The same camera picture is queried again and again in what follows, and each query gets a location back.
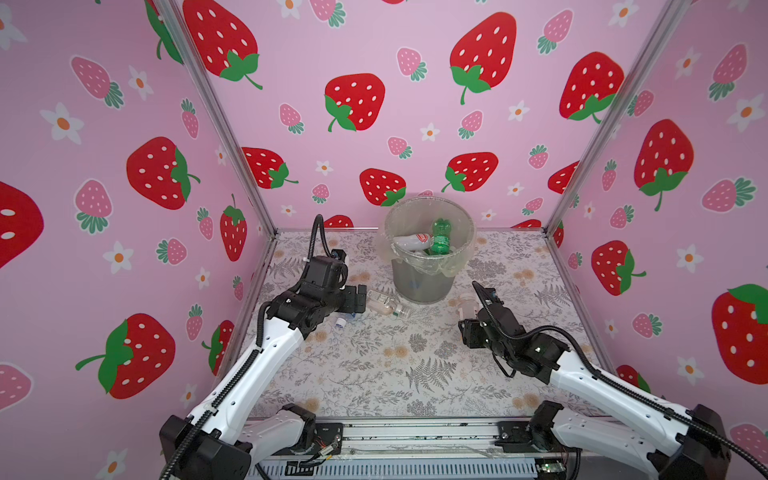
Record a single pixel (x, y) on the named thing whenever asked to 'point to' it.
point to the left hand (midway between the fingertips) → (350, 289)
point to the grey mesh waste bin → (417, 287)
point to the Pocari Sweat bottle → (341, 322)
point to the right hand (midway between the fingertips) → (464, 323)
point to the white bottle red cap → (413, 241)
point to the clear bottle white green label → (394, 305)
